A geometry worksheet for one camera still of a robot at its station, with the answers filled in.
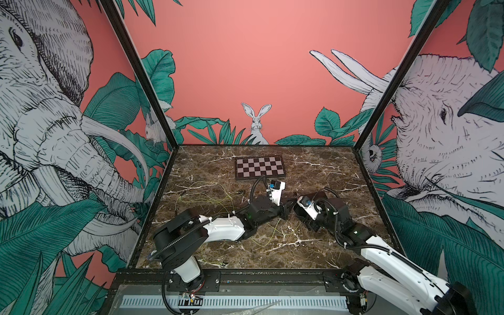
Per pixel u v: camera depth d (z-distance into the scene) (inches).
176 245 17.3
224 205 37.5
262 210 24.3
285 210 27.1
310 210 27.2
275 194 27.6
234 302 27.6
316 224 27.9
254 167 42.2
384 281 22.5
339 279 28.7
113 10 27.5
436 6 27.5
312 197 26.4
